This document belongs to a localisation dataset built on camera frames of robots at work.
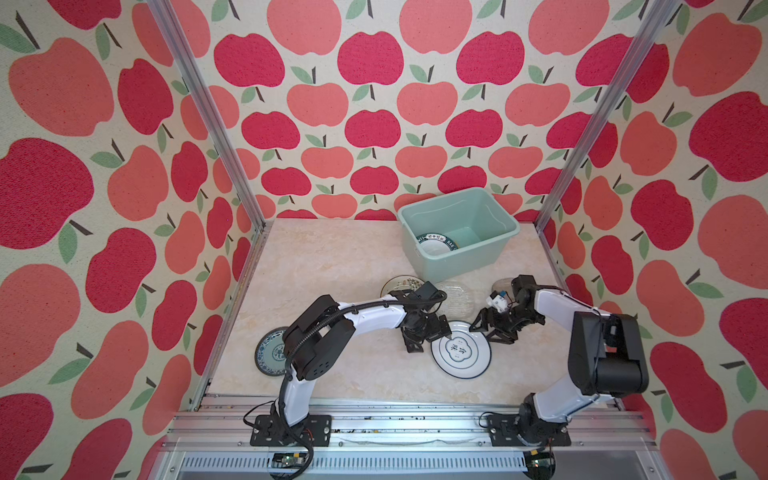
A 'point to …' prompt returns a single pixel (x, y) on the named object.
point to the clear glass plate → (460, 302)
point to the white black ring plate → (463, 354)
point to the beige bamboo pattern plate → (401, 282)
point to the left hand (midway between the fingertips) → (448, 346)
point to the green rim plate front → (436, 243)
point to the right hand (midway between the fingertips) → (486, 334)
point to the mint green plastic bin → (457, 234)
